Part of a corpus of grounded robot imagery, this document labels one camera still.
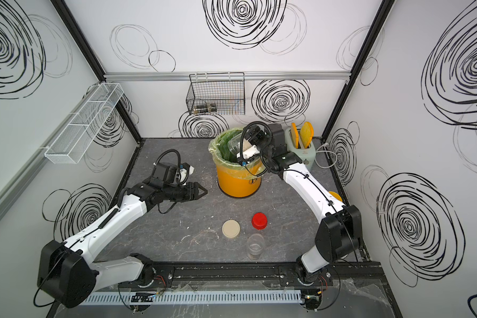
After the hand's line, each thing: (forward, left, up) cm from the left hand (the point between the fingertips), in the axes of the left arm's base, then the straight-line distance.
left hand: (202, 192), depth 79 cm
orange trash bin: (+9, -13, -8) cm, 18 cm away
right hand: (+20, -21, +19) cm, 34 cm away
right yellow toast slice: (+31, -47, +5) cm, 56 cm away
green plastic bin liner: (+10, -8, +10) cm, 16 cm away
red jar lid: (-4, -25, -18) cm, 31 cm away
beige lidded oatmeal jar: (+15, -12, +13) cm, 23 cm away
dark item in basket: (+34, 0, +16) cm, 38 cm away
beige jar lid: (-9, -12, -15) cm, 21 cm away
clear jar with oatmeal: (-15, -22, -16) cm, 31 cm away
